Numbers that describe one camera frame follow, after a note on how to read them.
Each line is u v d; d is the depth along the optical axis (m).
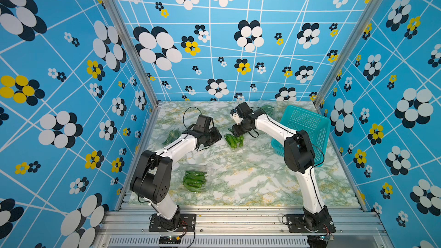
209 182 0.86
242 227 0.74
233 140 0.96
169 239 0.72
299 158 0.57
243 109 0.80
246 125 0.74
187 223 0.73
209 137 0.78
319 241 0.67
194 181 0.82
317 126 1.03
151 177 0.46
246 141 0.98
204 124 0.72
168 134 1.02
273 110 1.12
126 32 0.85
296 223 0.73
